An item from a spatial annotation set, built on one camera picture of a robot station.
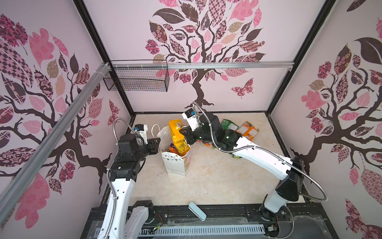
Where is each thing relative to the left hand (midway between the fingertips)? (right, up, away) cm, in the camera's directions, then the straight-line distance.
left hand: (159, 142), depth 73 cm
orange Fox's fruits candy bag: (+57, +5, +32) cm, 65 cm away
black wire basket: (-19, +42, +22) cm, 51 cm away
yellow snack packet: (+11, -2, -1) cm, 11 cm away
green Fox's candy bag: (+42, +10, +37) cm, 57 cm away
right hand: (+11, +7, -4) cm, 13 cm away
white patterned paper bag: (+8, -11, +1) cm, 14 cm away
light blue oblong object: (+19, -34, -1) cm, 39 cm away
